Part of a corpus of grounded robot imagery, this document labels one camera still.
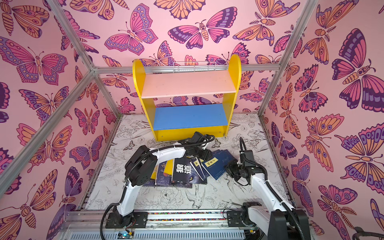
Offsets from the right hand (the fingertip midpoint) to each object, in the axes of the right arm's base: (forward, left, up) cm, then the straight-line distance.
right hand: (224, 164), depth 85 cm
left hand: (+8, +6, -3) cm, 10 cm away
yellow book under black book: (-3, +31, +2) cm, 31 cm away
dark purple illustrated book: (-9, +33, 0) cm, 34 cm away
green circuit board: (-32, +50, -10) cm, 61 cm away
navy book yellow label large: (+1, +4, -3) cm, 5 cm away
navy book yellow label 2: (0, +15, -3) cm, 16 cm away
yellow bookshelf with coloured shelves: (+51, +28, +2) cm, 58 cm away
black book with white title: (-4, +23, -1) cm, 23 cm away
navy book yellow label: (+4, +13, -2) cm, 14 cm away
